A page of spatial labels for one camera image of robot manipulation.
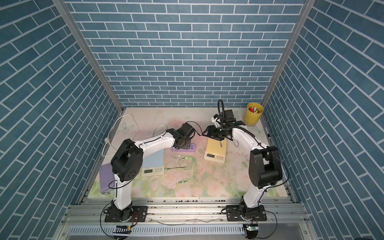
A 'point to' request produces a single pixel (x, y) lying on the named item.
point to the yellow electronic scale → (215, 152)
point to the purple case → (106, 176)
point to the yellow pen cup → (253, 113)
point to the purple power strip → (192, 148)
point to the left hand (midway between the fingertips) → (189, 145)
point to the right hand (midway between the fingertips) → (207, 135)
